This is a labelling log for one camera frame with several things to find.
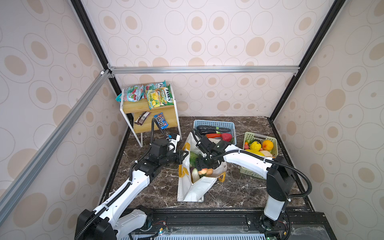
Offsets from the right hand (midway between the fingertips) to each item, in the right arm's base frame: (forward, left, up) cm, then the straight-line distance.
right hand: (201, 166), depth 85 cm
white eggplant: (-5, +4, 0) cm, 7 cm away
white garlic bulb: (+9, -40, -3) cm, 42 cm away
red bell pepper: (+24, -18, -4) cm, 30 cm away
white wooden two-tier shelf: (+31, +41, +10) cm, 52 cm away
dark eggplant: (+32, -6, -6) cm, 33 cm away
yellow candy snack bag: (+26, +25, +28) cm, 46 cm away
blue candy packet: (+27, +25, +10) cm, 38 cm away
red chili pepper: (+27, -9, -6) cm, 29 cm away
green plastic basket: (+23, -38, -5) cm, 45 cm away
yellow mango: (+10, -34, -2) cm, 35 cm away
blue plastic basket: (+34, -22, -3) cm, 41 cm away
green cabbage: (0, +5, +9) cm, 10 cm away
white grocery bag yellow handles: (-13, +3, -4) cm, 14 cm away
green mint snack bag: (+28, +19, +28) cm, 44 cm away
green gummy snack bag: (+29, +37, +29) cm, 55 cm away
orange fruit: (+15, -42, -1) cm, 45 cm away
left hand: (+1, +5, +14) cm, 15 cm away
